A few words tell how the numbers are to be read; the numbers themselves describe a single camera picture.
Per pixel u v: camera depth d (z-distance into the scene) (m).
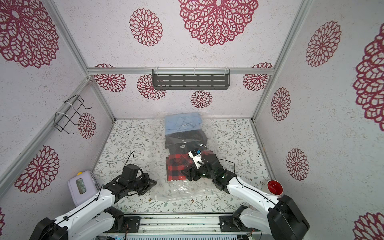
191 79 0.92
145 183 0.74
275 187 0.81
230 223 0.73
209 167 0.63
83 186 0.80
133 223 0.73
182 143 1.01
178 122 1.17
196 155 0.70
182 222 0.76
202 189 0.84
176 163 0.94
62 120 0.73
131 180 0.67
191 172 0.69
